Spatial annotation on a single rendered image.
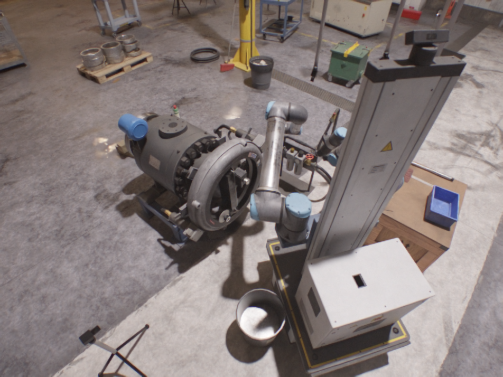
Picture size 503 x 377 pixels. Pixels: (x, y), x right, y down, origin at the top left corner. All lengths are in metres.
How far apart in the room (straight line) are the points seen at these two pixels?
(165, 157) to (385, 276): 1.62
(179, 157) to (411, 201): 1.87
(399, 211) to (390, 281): 0.93
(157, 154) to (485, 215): 3.24
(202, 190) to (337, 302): 1.01
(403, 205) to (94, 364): 2.57
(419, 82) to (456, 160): 3.09
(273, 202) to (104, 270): 1.69
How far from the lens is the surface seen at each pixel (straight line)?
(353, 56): 4.71
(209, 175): 1.70
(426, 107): 1.12
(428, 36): 0.98
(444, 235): 2.38
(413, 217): 2.36
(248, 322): 2.03
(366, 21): 7.30
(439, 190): 2.56
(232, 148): 1.79
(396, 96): 1.00
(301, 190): 2.84
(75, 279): 2.71
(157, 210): 2.47
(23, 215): 3.51
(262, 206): 1.45
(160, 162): 2.10
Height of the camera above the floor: 2.09
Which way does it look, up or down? 48 degrees down
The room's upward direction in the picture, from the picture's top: straight up
